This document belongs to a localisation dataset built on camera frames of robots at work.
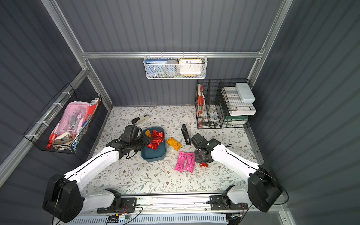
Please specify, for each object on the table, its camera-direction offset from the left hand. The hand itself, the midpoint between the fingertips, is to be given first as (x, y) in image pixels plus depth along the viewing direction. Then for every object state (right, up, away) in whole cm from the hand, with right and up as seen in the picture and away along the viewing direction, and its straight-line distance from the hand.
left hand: (150, 140), depth 84 cm
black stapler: (+22, +2, +15) cm, 27 cm away
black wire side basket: (-44, +7, -21) cm, 49 cm away
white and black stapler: (-15, +12, +21) cm, 28 cm away
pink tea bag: (+19, -11, +3) cm, 22 cm away
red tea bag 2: (+1, -3, +9) cm, 10 cm away
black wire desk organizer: (+53, +26, +24) cm, 64 cm away
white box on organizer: (+64, +32, +15) cm, 73 cm away
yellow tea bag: (+14, -3, +10) cm, 17 cm away
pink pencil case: (-37, +14, -12) cm, 42 cm away
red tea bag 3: (+32, -15, 0) cm, 35 cm away
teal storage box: (-2, -10, +5) cm, 11 cm away
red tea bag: (+1, +2, +15) cm, 15 cm away
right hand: (+32, -10, -1) cm, 34 cm away
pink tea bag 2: (+24, -14, +3) cm, 28 cm away
